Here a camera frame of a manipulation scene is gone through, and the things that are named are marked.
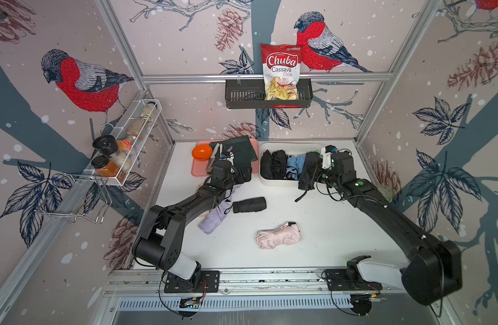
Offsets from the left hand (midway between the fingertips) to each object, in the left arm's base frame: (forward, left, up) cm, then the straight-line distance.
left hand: (247, 165), depth 89 cm
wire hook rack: (-26, +49, +19) cm, 58 cm away
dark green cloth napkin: (+24, +4, -18) cm, 30 cm away
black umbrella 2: (+8, -16, -8) cm, 19 cm away
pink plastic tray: (+8, +26, -13) cm, 30 cm away
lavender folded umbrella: (-19, +15, -13) cm, 27 cm away
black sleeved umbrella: (-8, -26, +6) cm, 28 cm away
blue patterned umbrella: (+5, -22, -10) cm, 25 cm away
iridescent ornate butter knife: (+25, +12, -16) cm, 32 cm away
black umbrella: (+9, -9, -11) cm, 17 cm away
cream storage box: (+21, -24, -11) cm, 34 cm away
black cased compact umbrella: (-12, -3, -14) cm, 19 cm away
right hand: (-4, -25, +5) cm, 26 cm away
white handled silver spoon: (+26, +17, -15) cm, 34 cm away
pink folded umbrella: (-27, -17, -10) cm, 34 cm away
